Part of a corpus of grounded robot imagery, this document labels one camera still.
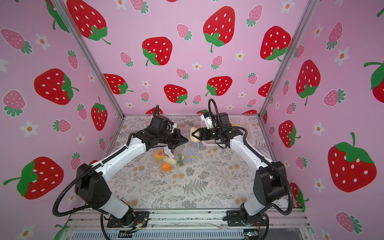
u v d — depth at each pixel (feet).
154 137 1.96
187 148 2.62
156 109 4.02
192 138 2.56
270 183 1.44
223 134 2.09
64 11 2.26
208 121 2.48
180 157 2.73
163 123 2.10
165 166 2.82
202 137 2.41
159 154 2.97
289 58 2.82
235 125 2.12
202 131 2.37
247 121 3.44
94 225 2.39
